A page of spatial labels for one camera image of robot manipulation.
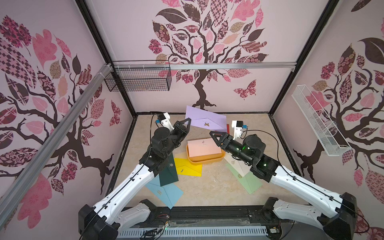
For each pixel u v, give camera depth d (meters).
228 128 0.72
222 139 0.58
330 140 0.72
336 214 0.39
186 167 0.90
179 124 0.59
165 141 0.50
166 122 0.62
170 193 0.83
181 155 0.95
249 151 0.50
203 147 0.95
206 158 0.90
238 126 0.61
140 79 1.42
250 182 0.85
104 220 0.38
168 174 0.87
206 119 0.71
